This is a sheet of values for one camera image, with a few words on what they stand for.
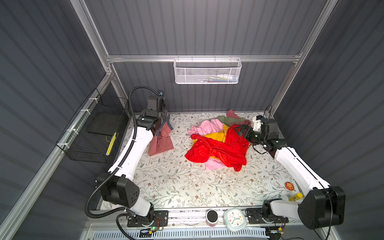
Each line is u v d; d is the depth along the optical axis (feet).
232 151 2.93
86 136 2.36
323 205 1.31
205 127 3.35
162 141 3.35
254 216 2.41
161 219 2.38
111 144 2.28
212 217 2.28
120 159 1.44
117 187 1.34
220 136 3.20
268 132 2.03
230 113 3.89
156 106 1.87
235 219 2.32
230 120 3.69
